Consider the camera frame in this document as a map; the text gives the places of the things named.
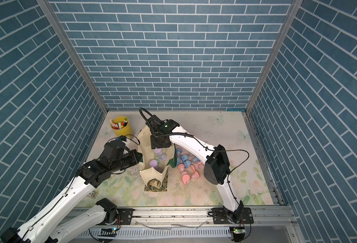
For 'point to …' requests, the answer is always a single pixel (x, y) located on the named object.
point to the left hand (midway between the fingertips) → (147, 155)
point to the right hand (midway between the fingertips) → (156, 146)
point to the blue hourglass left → (182, 158)
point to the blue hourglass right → (193, 159)
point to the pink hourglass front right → (197, 172)
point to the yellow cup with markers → (121, 126)
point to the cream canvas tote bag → (153, 180)
